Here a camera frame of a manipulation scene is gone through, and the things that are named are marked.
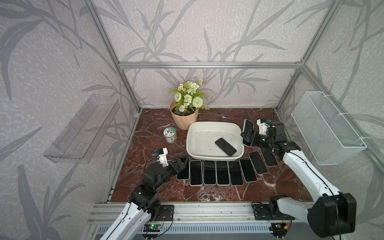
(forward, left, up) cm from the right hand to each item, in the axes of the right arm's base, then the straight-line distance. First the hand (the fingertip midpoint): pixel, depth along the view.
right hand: (245, 135), depth 82 cm
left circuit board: (-40, +49, -19) cm, 66 cm away
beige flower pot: (+15, +36, -7) cm, 40 cm away
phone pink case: (-16, +5, -18) cm, 24 cm away
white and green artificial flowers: (+19, +32, +12) cm, 39 cm away
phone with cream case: (-15, +12, -18) cm, 27 cm away
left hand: (-14, +32, -1) cm, 35 cm away
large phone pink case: (+4, -1, +4) cm, 6 cm away
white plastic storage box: (+11, +25, -18) cm, 32 cm away
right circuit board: (-40, -14, -23) cm, 49 cm away
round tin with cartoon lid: (+9, +45, -11) cm, 47 cm away
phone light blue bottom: (+2, +9, -17) cm, 19 cm away
